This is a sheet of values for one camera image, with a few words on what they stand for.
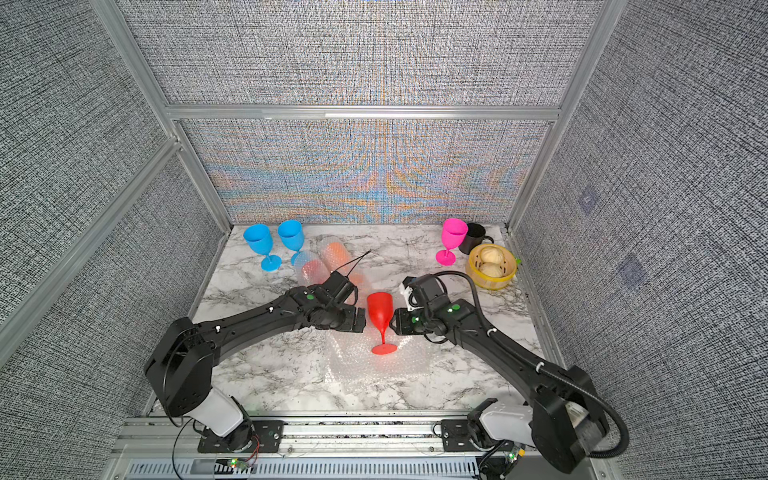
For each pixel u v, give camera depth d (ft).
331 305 2.16
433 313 2.03
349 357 2.74
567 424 1.32
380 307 2.86
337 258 3.29
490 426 2.03
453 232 3.19
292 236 3.19
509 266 3.41
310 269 3.23
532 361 1.47
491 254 3.38
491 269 3.28
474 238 3.46
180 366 1.43
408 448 2.40
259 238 3.13
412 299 2.39
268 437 2.40
